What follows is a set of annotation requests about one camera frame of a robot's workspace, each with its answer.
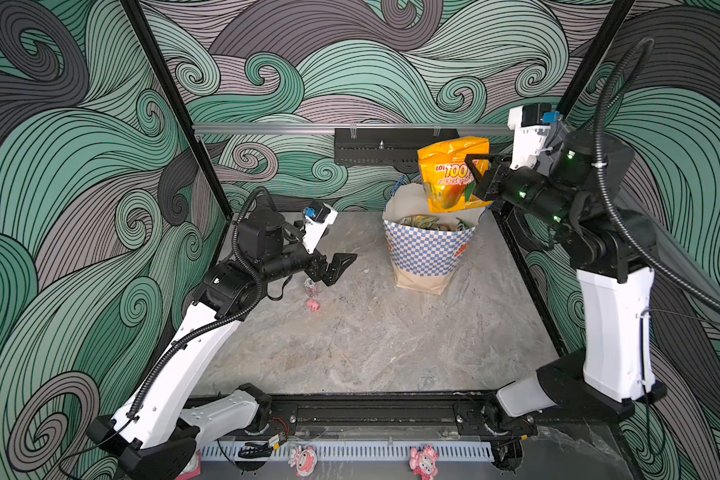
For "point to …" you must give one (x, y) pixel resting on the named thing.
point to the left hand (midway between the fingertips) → (341, 240)
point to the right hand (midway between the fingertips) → (472, 157)
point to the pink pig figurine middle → (304, 460)
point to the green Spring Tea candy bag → (427, 222)
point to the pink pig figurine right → (424, 462)
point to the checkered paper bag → (426, 248)
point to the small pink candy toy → (311, 288)
